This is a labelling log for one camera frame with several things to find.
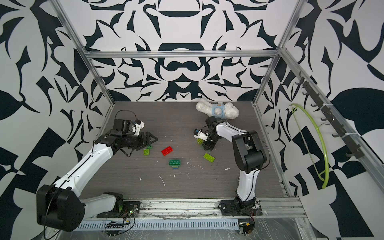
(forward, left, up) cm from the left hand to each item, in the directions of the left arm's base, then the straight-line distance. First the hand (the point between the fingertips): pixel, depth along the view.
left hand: (153, 138), depth 81 cm
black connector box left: (-36, +18, -20) cm, 45 cm away
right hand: (+5, -32, -15) cm, 36 cm away
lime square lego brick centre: (-1, +7, -14) cm, 16 cm away
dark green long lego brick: (-9, -11, -12) cm, 18 cm away
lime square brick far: (+6, -26, -14) cm, 30 cm away
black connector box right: (-39, -46, -17) cm, 63 cm away
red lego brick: (0, -5, -16) cm, 17 cm away
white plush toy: (+24, -41, -5) cm, 48 cm away
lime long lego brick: (-5, -31, -16) cm, 35 cm away
